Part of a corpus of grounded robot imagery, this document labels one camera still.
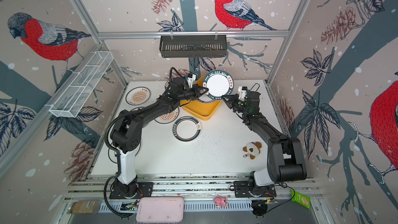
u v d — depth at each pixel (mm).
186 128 959
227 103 764
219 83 862
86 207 657
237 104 755
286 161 436
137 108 1033
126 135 519
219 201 684
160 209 671
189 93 780
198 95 789
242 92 812
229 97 835
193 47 1065
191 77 849
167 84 1188
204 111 1033
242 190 728
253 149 840
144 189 732
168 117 1005
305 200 699
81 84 778
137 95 1138
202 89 856
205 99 1067
